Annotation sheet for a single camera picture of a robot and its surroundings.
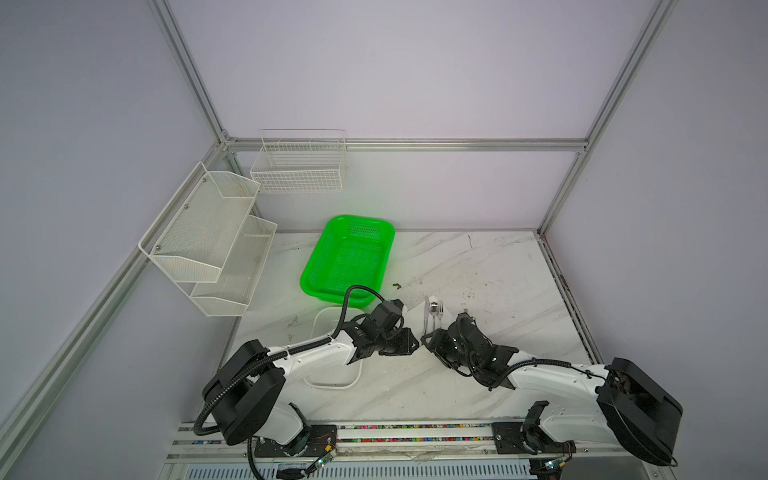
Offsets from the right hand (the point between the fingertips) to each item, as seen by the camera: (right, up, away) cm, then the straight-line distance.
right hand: (421, 342), depth 83 cm
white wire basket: (-36, +56, +12) cm, 68 cm away
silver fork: (+3, +5, +14) cm, 15 cm away
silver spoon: (+6, +7, +14) cm, 17 cm away
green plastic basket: (-25, +27, +33) cm, 49 cm away
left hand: (-2, -1, -2) cm, 3 cm away
